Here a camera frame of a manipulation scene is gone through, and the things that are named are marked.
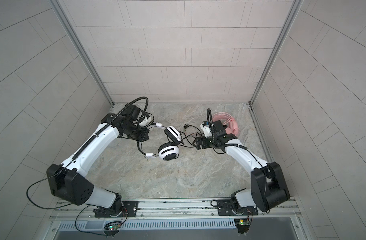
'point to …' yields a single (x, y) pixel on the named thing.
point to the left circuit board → (114, 227)
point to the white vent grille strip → (206, 223)
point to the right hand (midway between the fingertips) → (198, 142)
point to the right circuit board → (243, 225)
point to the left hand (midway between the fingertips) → (152, 135)
